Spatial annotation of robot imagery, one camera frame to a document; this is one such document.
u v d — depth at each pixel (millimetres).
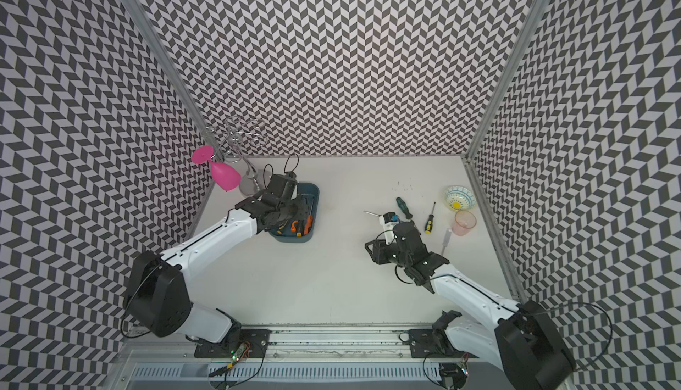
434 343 659
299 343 747
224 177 930
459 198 1019
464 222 911
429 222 959
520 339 401
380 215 770
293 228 937
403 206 1016
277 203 646
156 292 415
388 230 756
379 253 721
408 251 632
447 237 942
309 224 937
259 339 723
